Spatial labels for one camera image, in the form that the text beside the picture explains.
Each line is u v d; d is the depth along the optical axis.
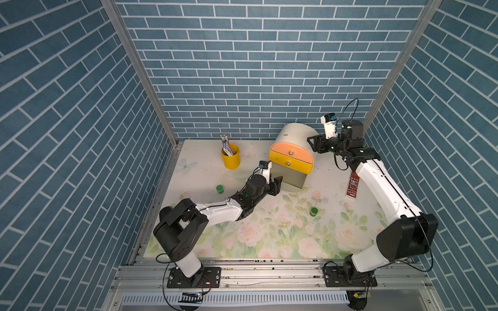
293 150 0.88
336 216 0.91
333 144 0.68
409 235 0.42
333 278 0.74
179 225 0.49
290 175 0.94
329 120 0.68
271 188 0.76
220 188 0.96
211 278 0.74
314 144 0.73
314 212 0.89
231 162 1.03
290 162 0.93
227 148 0.94
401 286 0.72
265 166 0.74
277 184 0.76
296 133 0.91
